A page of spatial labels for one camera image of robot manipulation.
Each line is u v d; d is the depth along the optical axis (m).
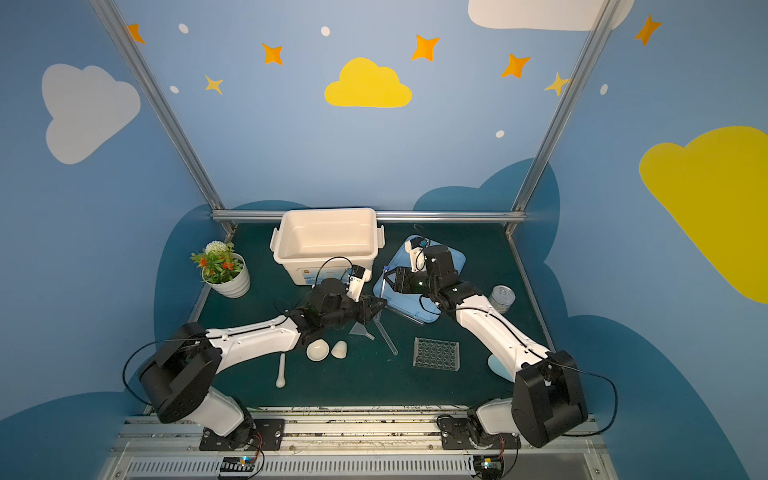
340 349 0.86
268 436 0.73
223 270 0.88
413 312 0.97
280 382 0.82
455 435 0.74
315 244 1.15
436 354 0.87
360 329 0.90
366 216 1.06
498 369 0.85
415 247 0.75
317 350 0.87
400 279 0.72
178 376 0.44
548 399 0.42
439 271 0.63
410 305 1.01
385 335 0.92
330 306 0.67
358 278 0.75
